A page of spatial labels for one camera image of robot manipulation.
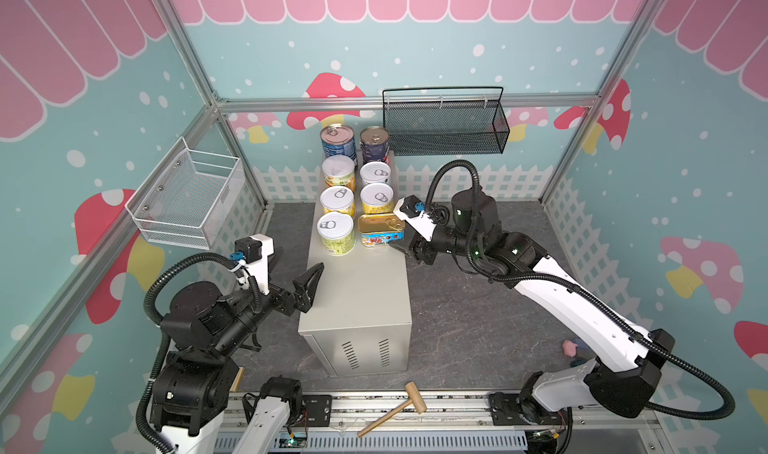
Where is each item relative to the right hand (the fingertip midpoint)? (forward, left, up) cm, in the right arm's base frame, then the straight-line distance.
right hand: (397, 228), depth 64 cm
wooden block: (-24, +43, -36) cm, 61 cm away
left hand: (-10, +18, +1) cm, 21 cm away
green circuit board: (-35, +26, -39) cm, 58 cm away
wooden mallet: (-27, -5, -35) cm, 45 cm away
